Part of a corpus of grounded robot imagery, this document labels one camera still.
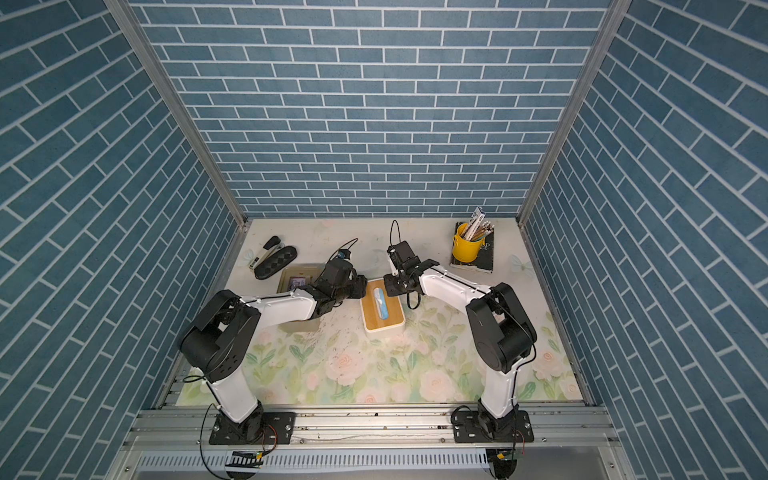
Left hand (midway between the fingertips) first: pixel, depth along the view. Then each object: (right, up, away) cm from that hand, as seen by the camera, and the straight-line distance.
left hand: (368, 282), depth 95 cm
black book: (+41, +7, +11) cm, 43 cm away
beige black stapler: (-36, +12, +12) cm, 40 cm away
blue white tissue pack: (+5, -6, -4) cm, 9 cm away
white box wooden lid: (+2, -10, -8) cm, 13 cm away
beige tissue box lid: (-19, +4, 0) cm, 20 cm away
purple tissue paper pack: (-23, +1, -2) cm, 23 cm away
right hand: (+8, -1, -1) cm, 8 cm away
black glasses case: (-34, +6, +8) cm, 35 cm away
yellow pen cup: (+33, +10, +7) cm, 35 cm away
